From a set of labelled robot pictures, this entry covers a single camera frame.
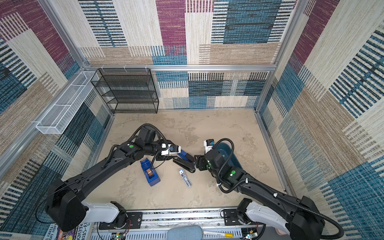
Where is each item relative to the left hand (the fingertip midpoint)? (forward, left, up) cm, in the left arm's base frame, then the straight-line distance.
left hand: (175, 146), depth 78 cm
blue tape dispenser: (-8, +15, -13) cm, 21 cm away
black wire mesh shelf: (+48, +38, -1) cm, 61 cm away
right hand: (-4, -12, -5) cm, 14 cm away
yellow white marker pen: (-36, -23, -18) cm, 46 cm away
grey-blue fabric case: (-35, -5, -15) cm, 39 cm away
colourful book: (-34, +43, -17) cm, 57 cm away
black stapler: (-3, -6, -17) cm, 18 cm away
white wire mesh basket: (+7, +55, +14) cm, 57 cm away
